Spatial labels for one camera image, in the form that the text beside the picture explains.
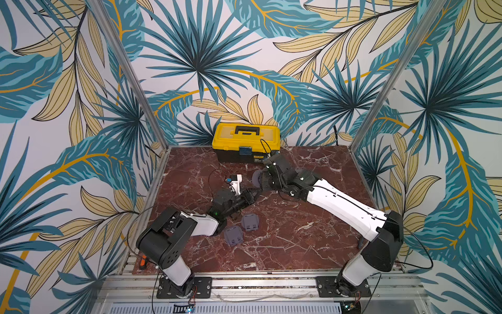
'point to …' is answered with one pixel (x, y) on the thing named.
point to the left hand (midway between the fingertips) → (262, 192)
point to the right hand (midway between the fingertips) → (264, 178)
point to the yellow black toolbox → (238, 142)
